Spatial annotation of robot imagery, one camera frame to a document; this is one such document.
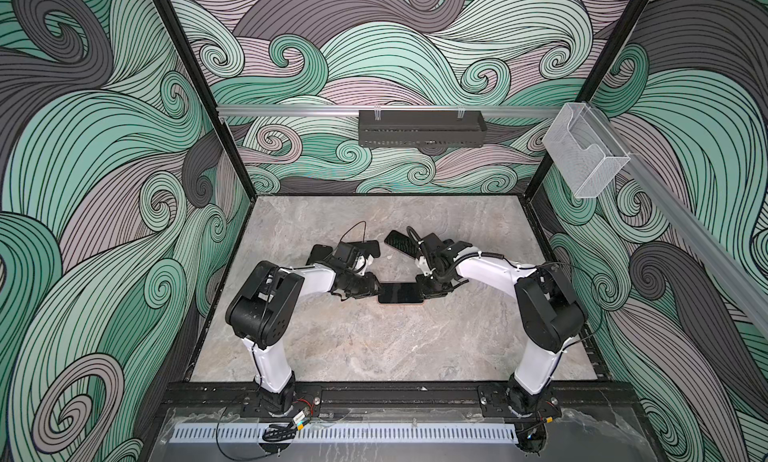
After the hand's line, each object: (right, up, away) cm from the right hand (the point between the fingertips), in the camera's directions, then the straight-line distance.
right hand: (422, 295), depth 90 cm
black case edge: (-35, +12, +13) cm, 39 cm away
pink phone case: (-7, -3, 0) cm, 7 cm away
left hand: (-13, +1, +2) cm, 13 cm away
